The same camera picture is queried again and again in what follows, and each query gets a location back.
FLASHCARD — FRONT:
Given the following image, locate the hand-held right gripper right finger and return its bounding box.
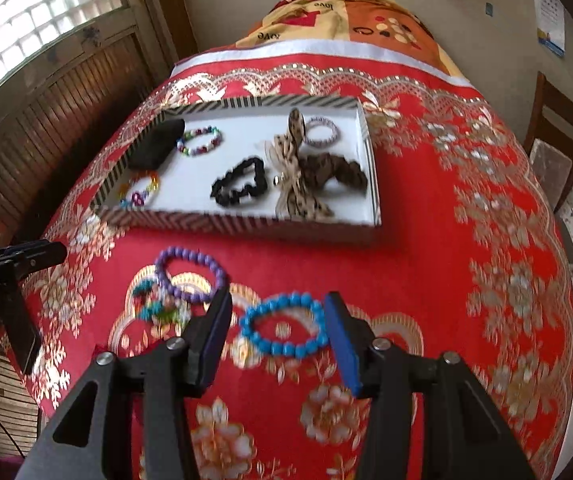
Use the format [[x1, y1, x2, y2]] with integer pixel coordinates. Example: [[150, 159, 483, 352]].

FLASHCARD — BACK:
[[323, 291, 537, 480]]

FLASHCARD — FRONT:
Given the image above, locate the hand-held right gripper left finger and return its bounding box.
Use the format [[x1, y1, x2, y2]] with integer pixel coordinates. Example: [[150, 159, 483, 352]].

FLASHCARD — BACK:
[[14, 287, 233, 480]]

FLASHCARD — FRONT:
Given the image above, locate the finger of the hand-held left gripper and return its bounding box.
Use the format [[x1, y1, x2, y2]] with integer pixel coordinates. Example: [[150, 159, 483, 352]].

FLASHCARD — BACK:
[[0, 241, 68, 273]]

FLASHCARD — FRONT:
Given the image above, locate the blue bead bracelet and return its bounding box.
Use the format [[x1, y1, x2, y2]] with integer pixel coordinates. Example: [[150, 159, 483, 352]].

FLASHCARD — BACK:
[[239, 292, 330, 358]]

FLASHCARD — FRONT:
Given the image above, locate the striped white tray box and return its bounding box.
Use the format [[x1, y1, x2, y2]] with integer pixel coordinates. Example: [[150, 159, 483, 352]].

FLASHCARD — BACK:
[[89, 94, 383, 248]]

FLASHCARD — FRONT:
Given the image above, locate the slatted door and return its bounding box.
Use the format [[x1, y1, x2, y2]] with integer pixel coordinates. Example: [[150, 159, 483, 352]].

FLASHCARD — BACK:
[[0, 0, 197, 256]]

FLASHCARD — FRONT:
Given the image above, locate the red floral tablecloth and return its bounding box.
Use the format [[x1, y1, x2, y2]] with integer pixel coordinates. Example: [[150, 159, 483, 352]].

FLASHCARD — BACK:
[[4, 62, 573, 480]]

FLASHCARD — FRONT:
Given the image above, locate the black scrunchie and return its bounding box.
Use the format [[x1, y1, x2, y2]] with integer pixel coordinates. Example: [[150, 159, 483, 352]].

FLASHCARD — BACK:
[[210, 156, 270, 207]]

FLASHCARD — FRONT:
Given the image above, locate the brown patterned scrunchie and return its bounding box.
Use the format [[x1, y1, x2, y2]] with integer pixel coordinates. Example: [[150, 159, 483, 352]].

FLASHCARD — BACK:
[[301, 152, 369, 193]]

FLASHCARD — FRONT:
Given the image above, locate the glass block window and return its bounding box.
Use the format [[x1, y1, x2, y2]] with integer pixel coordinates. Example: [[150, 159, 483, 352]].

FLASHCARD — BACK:
[[0, 0, 130, 106]]

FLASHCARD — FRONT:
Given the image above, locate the white table sheet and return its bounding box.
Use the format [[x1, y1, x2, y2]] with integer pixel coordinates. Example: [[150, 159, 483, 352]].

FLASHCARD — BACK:
[[170, 37, 471, 88]]

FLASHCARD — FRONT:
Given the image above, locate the wooden chair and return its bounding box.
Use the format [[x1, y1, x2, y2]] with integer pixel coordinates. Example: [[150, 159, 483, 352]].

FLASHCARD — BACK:
[[523, 71, 573, 213]]

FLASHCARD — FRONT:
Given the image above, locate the orange red patterned cushion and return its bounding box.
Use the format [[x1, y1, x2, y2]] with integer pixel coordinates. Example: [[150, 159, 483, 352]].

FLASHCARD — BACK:
[[236, 0, 462, 78]]

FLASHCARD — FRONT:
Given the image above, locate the mixed white teal bead bracelet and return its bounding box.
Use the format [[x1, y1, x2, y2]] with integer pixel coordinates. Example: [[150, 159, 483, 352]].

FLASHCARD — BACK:
[[133, 277, 192, 326]]

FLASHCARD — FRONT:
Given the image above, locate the purple bead bracelet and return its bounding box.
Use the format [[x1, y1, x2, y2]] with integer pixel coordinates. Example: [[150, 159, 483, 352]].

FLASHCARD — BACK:
[[154, 246, 231, 304]]

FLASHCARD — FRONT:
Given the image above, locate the rainbow bead bracelet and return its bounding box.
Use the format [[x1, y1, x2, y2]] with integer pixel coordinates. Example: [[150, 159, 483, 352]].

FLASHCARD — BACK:
[[119, 170, 161, 209]]

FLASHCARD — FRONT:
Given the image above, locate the leopard print bow hair tie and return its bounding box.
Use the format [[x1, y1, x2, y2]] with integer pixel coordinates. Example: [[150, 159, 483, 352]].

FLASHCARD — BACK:
[[265, 107, 337, 221]]

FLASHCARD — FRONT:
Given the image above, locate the multicolour pearl bead bracelet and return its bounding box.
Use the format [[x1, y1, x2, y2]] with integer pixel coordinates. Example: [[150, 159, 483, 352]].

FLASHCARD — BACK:
[[175, 126, 222, 157]]

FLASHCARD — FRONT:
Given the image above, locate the white pearl bracelet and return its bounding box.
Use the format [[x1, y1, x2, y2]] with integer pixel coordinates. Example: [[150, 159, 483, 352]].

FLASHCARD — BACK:
[[304, 116, 341, 148]]

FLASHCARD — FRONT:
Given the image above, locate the wall calendar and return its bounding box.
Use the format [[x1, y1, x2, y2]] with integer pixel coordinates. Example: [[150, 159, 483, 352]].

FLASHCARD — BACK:
[[531, 0, 566, 58]]

